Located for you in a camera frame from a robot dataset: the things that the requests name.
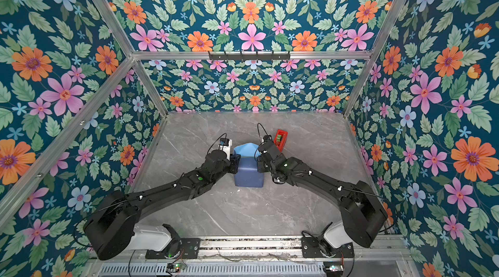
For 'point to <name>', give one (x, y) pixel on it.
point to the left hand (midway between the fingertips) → (240, 152)
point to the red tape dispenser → (281, 140)
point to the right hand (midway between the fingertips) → (260, 158)
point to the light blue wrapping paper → (247, 175)
